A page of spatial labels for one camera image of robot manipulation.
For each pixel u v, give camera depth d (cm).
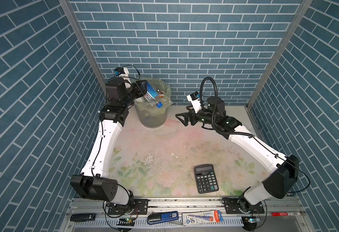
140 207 74
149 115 96
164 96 88
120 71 57
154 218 66
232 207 74
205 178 81
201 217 70
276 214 71
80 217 68
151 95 68
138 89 60
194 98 62
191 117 64
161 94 93
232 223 77
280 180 48
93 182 38
